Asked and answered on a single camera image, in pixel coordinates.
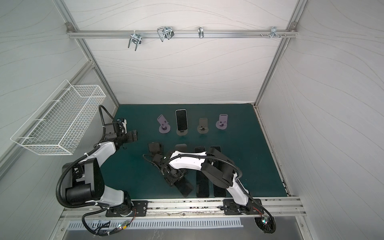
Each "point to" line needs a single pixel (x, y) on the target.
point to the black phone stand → (155, 148)
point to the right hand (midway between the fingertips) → (179, 176)
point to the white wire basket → (59, 125)
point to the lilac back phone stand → (222, 124)
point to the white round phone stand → (182, 132)
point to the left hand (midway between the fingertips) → (131, 131)
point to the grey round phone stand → (203, 127)
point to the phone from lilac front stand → (218, 147)
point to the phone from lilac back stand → (202, 185)
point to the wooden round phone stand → (181, 147)
